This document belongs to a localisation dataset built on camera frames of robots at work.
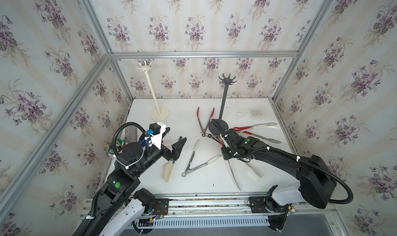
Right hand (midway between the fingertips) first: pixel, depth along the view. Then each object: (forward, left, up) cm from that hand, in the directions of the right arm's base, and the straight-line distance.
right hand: (226, 152), depth 85 cm
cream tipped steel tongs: (-9, +21, -5) cm, 23 cm away
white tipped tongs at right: (+24, -31, -6) cm, 39 cm away
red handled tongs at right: (+20, -12, -5) cm, 24 cm away
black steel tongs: (+12, +9, -2) cm, 15 cm away
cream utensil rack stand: (+32, +47, -5) cm, 57 cm away
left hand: (-6, +24, +28) cm, 37 cm away
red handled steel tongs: (-6, -12, -3) cm, 14 cm away
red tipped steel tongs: (+18, +13, -5) cm, 23 cm away
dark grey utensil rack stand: (+23, +1, -4) cm, 24 cm away
